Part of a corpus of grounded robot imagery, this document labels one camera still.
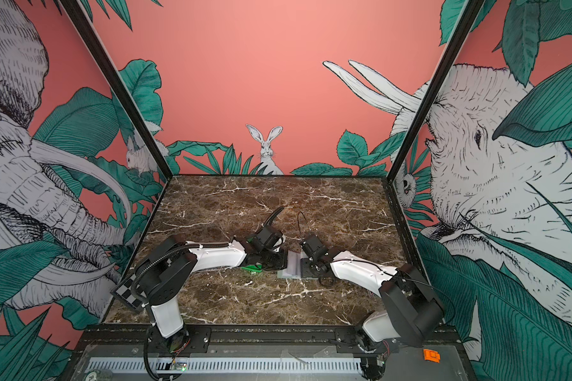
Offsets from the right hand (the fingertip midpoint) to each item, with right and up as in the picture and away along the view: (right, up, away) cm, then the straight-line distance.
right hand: (306, 267), depth 88 cm
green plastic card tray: (-19, -1, +3) cm, 19 cm away
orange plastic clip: (+37, -21, -17) cm, 46 cm away
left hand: (-5, +2, -1) cm, 5 cm away
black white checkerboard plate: (-63, -6, -7) cm, 64 cm away
